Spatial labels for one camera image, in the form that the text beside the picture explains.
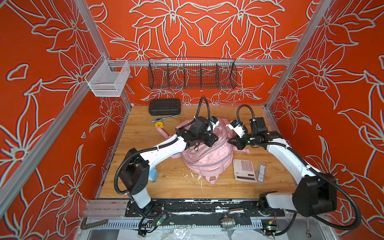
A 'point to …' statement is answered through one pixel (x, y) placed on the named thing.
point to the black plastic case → (165, 107)
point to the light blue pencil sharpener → (153, 174)
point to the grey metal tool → (160, 119)
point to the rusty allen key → (84, 226)
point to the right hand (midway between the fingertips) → (228, 139)
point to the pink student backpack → (210, 161)
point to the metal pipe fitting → (228, 223)
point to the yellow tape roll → (159, 124)
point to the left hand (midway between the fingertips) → (216, 135)
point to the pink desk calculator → (244, 170)
